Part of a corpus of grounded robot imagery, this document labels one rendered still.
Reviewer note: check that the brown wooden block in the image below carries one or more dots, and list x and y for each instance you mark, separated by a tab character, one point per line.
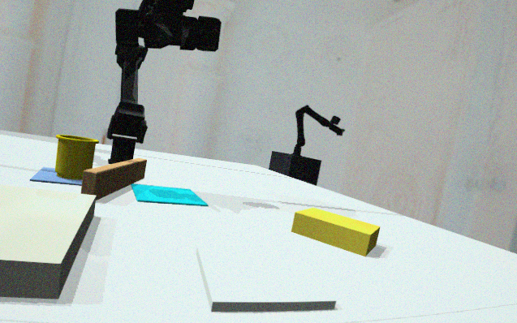
103	180

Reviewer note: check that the yellow cup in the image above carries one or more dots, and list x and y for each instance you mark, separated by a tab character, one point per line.
74	154

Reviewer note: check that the yellow rectangular block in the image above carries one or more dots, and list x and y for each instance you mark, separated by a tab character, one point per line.
338	231

